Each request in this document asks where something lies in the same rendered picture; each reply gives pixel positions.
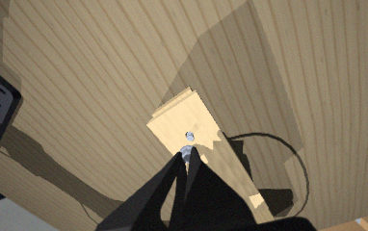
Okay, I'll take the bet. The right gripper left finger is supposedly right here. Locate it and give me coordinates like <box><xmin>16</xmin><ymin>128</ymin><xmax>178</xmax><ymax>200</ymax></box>
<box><xmin>94</xmin><ymin>151</ymin><xmax>187</xmax><ymax>231</ymax></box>

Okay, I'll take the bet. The light wooden slat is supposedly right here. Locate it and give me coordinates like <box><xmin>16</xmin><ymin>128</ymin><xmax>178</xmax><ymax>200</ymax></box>
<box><xmin>147</xmin><ymin>90</ymin><xmax>269</xmax><ymax>214</ymax></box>

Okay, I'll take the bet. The grey metal cylinder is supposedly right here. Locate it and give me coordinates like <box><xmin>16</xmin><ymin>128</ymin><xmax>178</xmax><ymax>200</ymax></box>
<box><xmin>187</xmin><ymin>132</ymin><xmax>194</xmax><ymax>141</ymax></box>

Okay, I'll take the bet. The pale yellow flat bar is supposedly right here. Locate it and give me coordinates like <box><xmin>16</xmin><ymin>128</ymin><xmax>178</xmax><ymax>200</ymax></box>
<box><xmin>152</xmin><ymin>87</ymin><xmax>276</xmax><ymax>224</ymax></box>

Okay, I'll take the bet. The grey metal nut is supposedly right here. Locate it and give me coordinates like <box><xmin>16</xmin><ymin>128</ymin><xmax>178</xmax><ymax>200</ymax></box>
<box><xmin>180</xmin><ymin>145</ymin><xmax>193</xmax><ymax>164</ymax></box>

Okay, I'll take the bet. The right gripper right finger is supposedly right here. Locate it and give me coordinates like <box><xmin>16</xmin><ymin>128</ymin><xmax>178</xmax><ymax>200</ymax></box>
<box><xmin>182</xmin><ymin>147</ymin><xmax>257</xmax><ymax>231</ymax></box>

